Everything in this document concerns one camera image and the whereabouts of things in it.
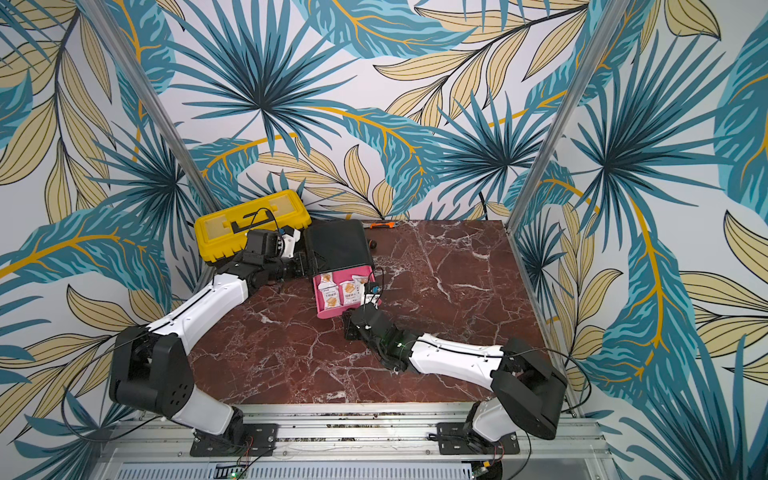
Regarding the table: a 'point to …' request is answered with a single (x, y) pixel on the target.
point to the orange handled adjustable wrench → (389, 224)
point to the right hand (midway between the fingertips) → (346, 314)
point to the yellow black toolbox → (225, 234)
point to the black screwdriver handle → (372, 244)
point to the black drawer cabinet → (337, 246)
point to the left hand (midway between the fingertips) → (318, 267)
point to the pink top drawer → (339, 278)
